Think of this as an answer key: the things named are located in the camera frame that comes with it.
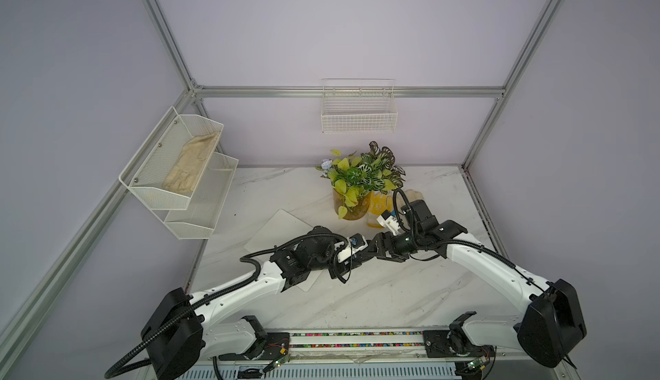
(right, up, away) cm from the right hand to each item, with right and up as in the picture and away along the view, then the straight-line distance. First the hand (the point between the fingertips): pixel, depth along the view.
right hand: (373, 257), depth 76 cm
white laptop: (-34, +5, +27) cm, 44 cm away
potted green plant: (-5, +24, +7) cm, 26 cm away
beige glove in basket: (-57, +25, 0) cm, 63 cm away
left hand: (-6, 0, +1) cm, 7 cm away
